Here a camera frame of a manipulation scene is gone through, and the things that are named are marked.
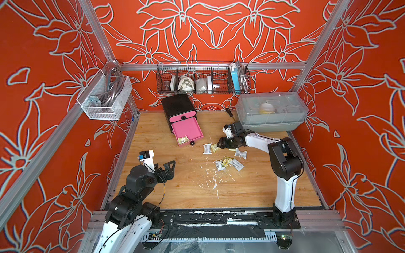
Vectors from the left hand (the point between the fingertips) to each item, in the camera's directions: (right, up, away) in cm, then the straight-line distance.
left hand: (167, 162), depth 69 cm
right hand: (+26, +5, +28) cm, 39 cm away
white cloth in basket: (+7, +41, +21) cm, 46 cm away
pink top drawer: (+4, +23, +27) cm, 36 cm away
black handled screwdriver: (+38, +26, +49) cm, 67 cm away
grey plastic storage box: (+60, +25, +27) cm, 70 cm away
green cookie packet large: (+4, +7, +28) cm, 29 cm away
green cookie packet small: (+30, -5, +21) cm, 37 cm away
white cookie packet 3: (+36, -6, +21) cm, 42 cm away
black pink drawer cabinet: (-1, +31, +34) cm, 46 cm away
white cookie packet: (+19, +2, +28) cm, 34 cm away
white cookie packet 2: (+40, -1, +25) cm, 47 cm away
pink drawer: (+8, +15, +33) cm, 38 cm away
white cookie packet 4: (+26, -6, +20) cm, 33 cm away
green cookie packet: (+24, +2, +28) cm, 37 cm away
